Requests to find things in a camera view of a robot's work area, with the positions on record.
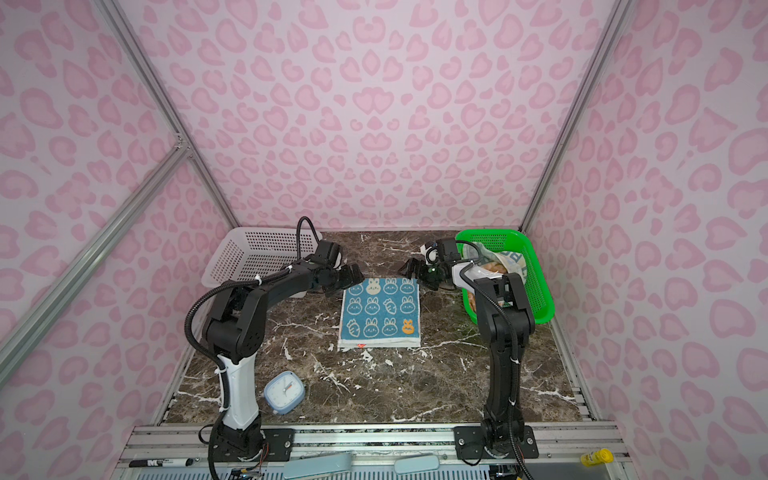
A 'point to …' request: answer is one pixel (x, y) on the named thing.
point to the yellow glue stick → (599, 457)
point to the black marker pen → (179, 462)
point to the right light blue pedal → (416, 464)
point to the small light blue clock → (284, 392)
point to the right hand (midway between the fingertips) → (411, 272)
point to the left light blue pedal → (317, 465)
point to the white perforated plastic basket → (242, 253)
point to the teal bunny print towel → (381, 313)
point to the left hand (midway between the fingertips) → (358, 276)
